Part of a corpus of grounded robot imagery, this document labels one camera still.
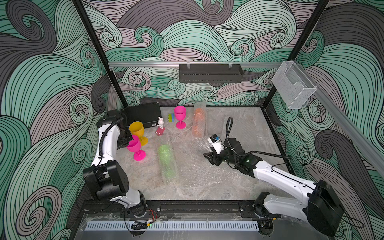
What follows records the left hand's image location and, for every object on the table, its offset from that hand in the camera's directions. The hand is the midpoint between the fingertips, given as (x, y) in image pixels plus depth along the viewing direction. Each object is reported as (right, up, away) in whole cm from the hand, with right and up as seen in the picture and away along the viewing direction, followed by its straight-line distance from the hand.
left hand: (124, 143), depth 80 cm
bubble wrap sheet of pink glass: (+38, -17, +7) cm, 42 cm away
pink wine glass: (+29, +18, +18) cm, 39 cm away
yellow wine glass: (+3, +7, +9) cm, 12 cm away
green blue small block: (+21, +14, +31) cm, 40 cm away
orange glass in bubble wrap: (+42, +12, +23) cm, 50 cm away
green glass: (+23, -11, +2) cm, 26 cm away
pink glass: (+6, -1, -2) cm, 7 cm away
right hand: (+45, -5, 0) cm, 45 cm away
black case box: (+3, +17, +39) cm, 43 cm away
